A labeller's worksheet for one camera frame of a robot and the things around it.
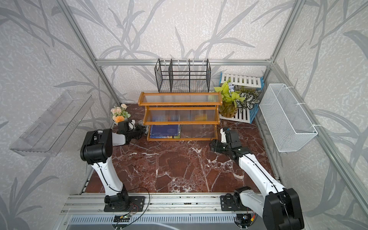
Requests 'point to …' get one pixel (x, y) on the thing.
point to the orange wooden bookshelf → (180, 116)
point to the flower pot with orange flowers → (119, 115)
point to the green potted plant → (233, 99)
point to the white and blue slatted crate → (241, 81)
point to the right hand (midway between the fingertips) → (213, 143)
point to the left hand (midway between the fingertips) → (148, 126)
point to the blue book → (165, 131)
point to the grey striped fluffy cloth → (140, 122)
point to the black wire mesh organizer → (183, 76)
